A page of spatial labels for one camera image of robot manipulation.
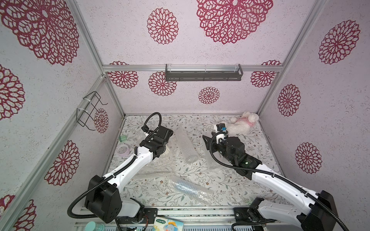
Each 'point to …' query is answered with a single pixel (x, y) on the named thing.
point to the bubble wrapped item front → (191, 191)
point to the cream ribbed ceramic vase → (166, 151)
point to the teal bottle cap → (94, 226)
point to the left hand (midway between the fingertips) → (158, 139)
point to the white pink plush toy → (241, 125)
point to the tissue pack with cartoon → (165, 224)
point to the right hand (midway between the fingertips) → (207, 133)
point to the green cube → (122, 138)
